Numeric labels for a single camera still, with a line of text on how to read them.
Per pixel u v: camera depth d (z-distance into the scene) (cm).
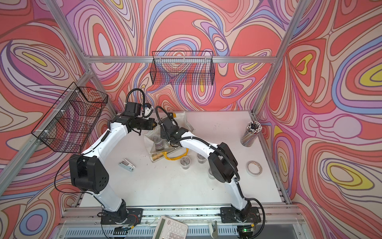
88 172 45
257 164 91
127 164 89
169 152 97
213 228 69
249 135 91
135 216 72
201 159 88
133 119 63
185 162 87
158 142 88
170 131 68
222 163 51
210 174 81
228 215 74
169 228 68
